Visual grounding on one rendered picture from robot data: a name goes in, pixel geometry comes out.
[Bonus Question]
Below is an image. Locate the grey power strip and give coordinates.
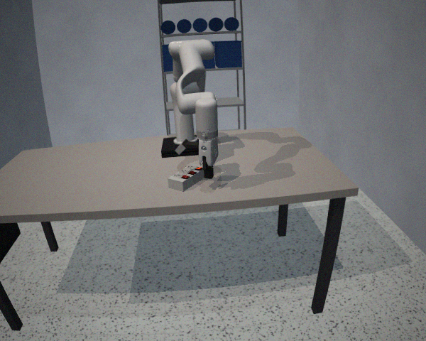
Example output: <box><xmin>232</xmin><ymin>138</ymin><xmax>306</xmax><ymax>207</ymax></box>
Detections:
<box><xmin>168</xmin><ymin>163</ymin><xmax>204</xmax><ymax>191</ymax></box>

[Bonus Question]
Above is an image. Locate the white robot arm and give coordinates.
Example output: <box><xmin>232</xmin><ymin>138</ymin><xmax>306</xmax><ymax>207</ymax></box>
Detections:
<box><xmin>168</xmin><ymin>39</ymin><xmax>218</xmax><ymax>155</ymax></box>

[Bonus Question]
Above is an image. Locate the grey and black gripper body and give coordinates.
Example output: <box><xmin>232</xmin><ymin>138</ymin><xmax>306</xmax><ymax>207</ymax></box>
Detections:
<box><xmin>197</xmin><ymin>136</ymin><xmax>219</xmax><ymax>167</ymax></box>

